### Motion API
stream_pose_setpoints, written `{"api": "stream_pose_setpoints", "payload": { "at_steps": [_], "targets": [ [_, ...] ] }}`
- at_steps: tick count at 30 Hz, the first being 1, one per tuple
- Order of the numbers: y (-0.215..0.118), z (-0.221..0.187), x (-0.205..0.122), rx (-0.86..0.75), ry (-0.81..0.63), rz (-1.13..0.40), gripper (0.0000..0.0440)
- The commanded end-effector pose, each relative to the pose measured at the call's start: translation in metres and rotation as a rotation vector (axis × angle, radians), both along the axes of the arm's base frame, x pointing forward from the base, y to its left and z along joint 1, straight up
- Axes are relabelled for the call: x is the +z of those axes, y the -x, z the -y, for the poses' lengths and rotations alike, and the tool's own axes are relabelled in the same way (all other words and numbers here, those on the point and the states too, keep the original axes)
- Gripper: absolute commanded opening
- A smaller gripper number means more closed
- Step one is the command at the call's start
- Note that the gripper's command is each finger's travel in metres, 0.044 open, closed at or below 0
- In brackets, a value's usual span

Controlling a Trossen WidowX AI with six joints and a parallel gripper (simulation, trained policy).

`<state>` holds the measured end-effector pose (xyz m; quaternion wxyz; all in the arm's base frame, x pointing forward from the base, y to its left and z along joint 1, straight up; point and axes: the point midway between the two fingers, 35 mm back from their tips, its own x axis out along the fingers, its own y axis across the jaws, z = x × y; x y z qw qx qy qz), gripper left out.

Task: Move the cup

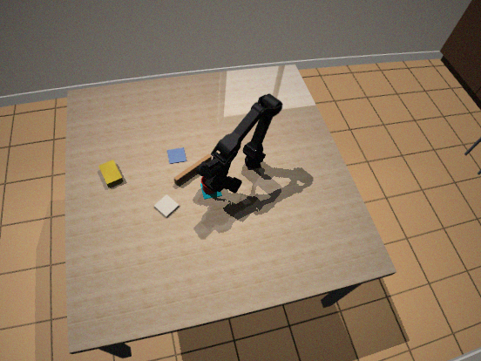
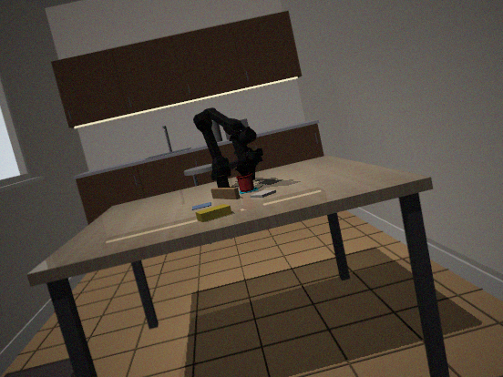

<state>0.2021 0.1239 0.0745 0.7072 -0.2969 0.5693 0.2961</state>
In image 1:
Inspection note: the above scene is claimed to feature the yellow rectangular block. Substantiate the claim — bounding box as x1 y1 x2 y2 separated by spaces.
99 160 123 187

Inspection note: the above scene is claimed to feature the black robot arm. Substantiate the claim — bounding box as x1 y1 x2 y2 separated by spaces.
200 93 283 192

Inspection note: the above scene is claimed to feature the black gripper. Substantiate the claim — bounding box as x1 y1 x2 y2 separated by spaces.
196 161 242 193

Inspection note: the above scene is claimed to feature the white flat square tile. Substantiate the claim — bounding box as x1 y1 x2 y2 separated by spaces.
154 195 179 218

